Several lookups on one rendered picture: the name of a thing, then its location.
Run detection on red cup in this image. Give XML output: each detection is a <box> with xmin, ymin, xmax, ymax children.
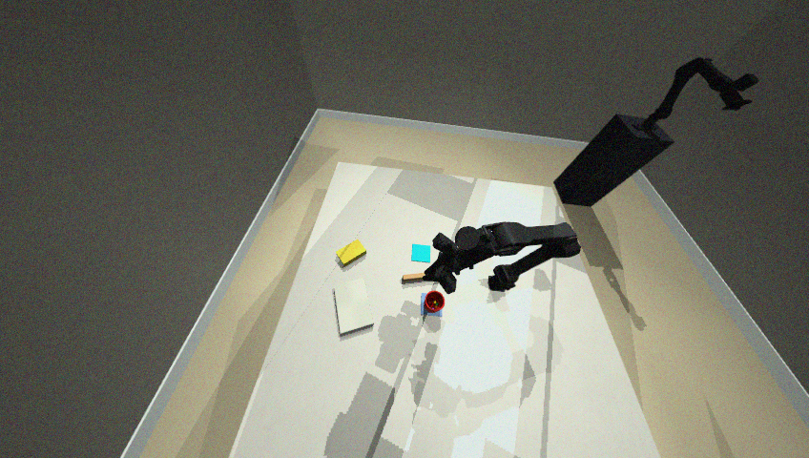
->
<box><xmin>424</xmin><ymin>291</ymin><xmax>445</xmax><ymax>313</ymax></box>

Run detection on yellow rectangular block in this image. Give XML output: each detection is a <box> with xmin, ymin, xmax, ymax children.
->
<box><xmin>336</xmin><ymin>239</ymin><xmax>366</xmax><ymax>267</ymax></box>

